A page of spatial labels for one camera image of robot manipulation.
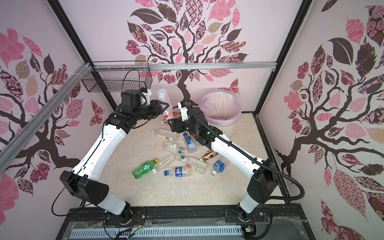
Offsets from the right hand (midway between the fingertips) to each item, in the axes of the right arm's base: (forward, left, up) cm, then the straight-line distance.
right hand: (174, 117), depth 73 cm
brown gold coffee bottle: (-6, -19, -29) cm, 35 cm away
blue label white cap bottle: (-15, -24, -28) cm, 40 cm away
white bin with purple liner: (+24, -29, -16) cm, 41 cm away
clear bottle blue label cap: (+3, -7, -29) cm, 30 cm away
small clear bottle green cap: (0, +4, -28) cm, 28 cm away
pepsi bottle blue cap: (-17, 0, -27) cm, 32 cm away
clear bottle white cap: (-11, +9, -32) cm, 35 cm away
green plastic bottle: (-14, +19, -28) cm, 37 cm away
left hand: (+3, +3, +4) cm, 5 cm away
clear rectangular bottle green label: (+15, +11, -33) cm, 38 cm away
